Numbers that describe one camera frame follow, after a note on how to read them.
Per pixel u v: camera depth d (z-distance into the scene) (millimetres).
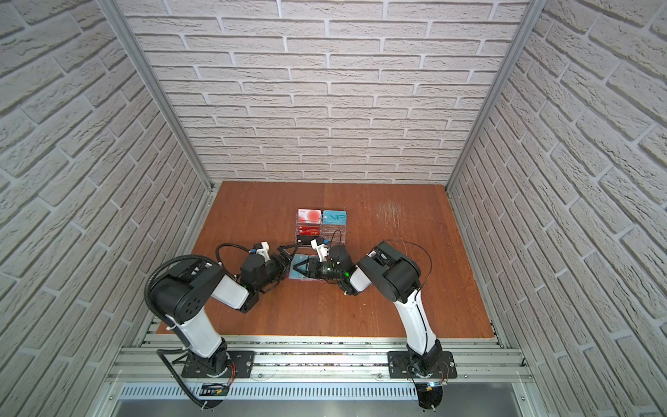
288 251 834
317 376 733
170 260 501
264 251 869
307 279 892
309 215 978
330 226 1007
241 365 729
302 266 894
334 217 974
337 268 794
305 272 874
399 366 736
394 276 562
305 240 961
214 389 725
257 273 737
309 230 974
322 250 883
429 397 685
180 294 488
